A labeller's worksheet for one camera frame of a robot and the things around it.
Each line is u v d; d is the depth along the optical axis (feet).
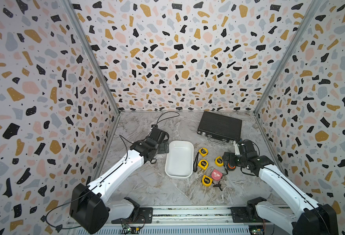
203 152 3.12
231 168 2.88
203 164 2.95
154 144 1.96
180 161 3.02
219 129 3.41
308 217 1.26
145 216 2.40
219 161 2.99
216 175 2.80
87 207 1.25
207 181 2.74
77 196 1.31
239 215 2.41
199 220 2.40
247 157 2.09
